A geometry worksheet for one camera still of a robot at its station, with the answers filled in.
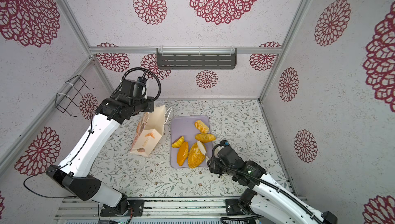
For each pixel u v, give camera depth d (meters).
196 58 0.95
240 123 1.07
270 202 0.48
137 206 0.74
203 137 0.95
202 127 0.99
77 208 0.75
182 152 0.89
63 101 0.73
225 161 0.56
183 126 1.06
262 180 0.47
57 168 0.40
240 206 0.66
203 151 0.78
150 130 0.74
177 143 0.90
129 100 0.51
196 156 0.85
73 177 0.39
